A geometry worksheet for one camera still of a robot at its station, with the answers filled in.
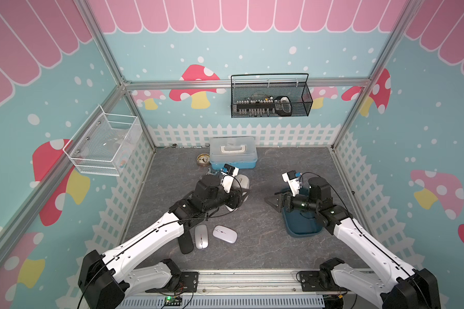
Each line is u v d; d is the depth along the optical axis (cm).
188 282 74
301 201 66
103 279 38
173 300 73
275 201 67
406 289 38
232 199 64
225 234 85
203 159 113
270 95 94
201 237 83
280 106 91
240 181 71
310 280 74
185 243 83
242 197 70
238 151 103
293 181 68
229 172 62
